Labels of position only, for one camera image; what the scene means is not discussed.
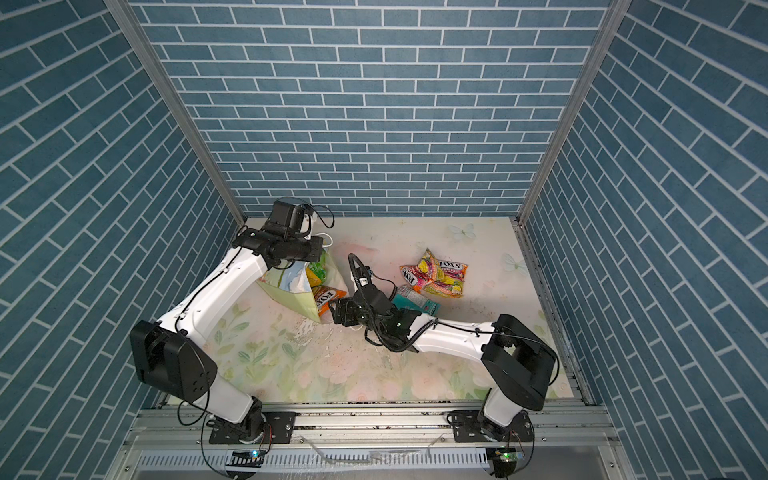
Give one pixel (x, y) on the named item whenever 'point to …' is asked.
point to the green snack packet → (315, 273)
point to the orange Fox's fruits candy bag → (448, 279)
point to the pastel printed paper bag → (292, 283)
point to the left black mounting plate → (277, 428)
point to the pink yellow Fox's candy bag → (421, 275)
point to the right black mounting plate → (464, 425)
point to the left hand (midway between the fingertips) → (320, 246)
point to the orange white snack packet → (324, 295)
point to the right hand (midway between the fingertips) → (334, 301)
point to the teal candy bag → (407, 297)
